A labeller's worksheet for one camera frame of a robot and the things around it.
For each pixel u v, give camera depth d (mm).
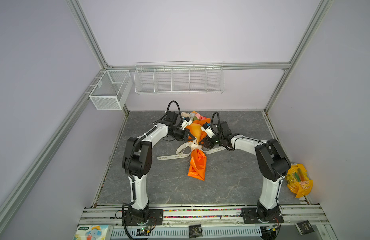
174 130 808
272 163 513
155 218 732
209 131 867
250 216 728
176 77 972
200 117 1089
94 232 655
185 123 867
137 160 527
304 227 694
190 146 913
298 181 807
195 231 682
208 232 706
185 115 1086
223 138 763
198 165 850
